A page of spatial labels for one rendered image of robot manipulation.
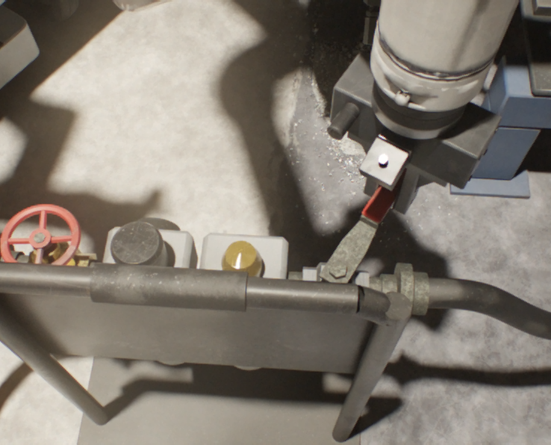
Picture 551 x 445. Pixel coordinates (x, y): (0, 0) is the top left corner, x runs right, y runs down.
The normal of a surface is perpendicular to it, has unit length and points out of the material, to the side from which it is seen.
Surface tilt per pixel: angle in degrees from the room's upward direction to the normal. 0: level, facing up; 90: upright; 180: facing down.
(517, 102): 90
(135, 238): 0
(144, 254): 0
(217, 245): 0
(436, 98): 90
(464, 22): 90
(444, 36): 90
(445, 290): 15
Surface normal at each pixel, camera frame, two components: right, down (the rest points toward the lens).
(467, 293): 0.09, -0.21
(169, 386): 0.00, -0.46
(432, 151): -0.54, 0.75
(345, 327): -0.07, 0.89
